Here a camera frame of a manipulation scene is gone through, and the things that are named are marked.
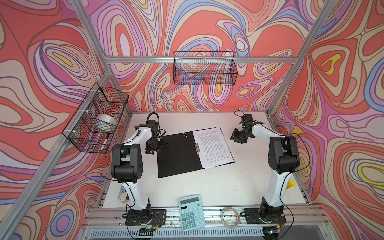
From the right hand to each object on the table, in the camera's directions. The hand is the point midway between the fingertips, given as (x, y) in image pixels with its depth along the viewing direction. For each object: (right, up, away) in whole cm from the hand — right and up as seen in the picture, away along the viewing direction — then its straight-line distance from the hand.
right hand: (233, 141), depth 100 cm
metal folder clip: (-25, -5, -1) cm, 25 cm away
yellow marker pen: (+23, -20, -24) cm, 39 cm away
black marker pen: (-71, +2, -28) cm, 76 cm away
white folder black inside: (-34, -9, -4) cm, 35 cm away
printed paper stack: (-14, -4, -1) cm, 15 cm away
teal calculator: (-28, -33, -27) cm, 51 cm away
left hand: (-47, -5, -6) cm, 48 cm away
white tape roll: (-70, +14, -26) cm, 76 cm away
